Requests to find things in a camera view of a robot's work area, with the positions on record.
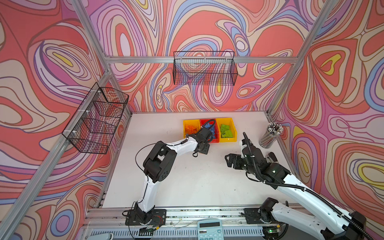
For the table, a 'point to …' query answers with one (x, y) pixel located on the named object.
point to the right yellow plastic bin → (229, 121)
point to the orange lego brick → (190, 130)
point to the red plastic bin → (211, 124)
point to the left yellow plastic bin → (194, 123)
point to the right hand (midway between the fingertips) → (233, 161)
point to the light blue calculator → (210, 229)
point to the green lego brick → (225, 132)
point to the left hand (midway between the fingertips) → (205, 147)
